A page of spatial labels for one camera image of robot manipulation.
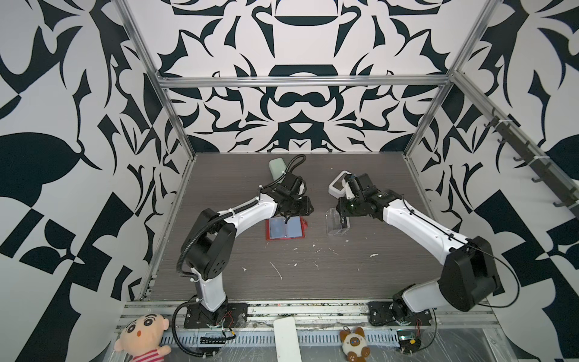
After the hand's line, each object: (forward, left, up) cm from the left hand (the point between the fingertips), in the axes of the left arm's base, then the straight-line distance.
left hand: (310, 205), depth 89 cm
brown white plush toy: (-44, -9, -7) cm, 45 cm away
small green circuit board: (-44, -28, -11) cm, 53 cm away
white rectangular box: (-42, +11, -5) cm, 44 cm away
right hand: (-1, -10, +3) cm, 11 cm away
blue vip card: (-4, +6, -10) cm, 12 cm away
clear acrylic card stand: (-4, -11, -9) cm, 15 cm away
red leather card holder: (-4, +14, -10) cm, 18 cm away
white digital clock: (+12, -13, -5) cm, 19 cm away
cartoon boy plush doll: (-40, +51, -3) cm, 65 cm away
